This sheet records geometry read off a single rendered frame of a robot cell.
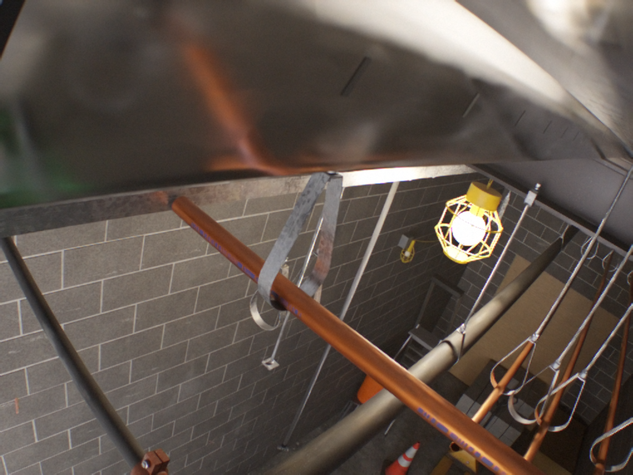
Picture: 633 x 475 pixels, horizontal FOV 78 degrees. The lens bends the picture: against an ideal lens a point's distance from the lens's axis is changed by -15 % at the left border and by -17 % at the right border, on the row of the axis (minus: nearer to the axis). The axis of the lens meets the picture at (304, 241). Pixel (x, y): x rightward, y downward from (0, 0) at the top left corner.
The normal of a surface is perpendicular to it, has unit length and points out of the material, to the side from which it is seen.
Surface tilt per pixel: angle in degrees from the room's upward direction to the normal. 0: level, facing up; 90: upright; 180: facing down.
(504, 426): 90
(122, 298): 90
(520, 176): 90
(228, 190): 90
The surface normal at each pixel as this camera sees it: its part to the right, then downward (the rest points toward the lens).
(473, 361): -0.65, 0.17
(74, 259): 0.70, 0.50
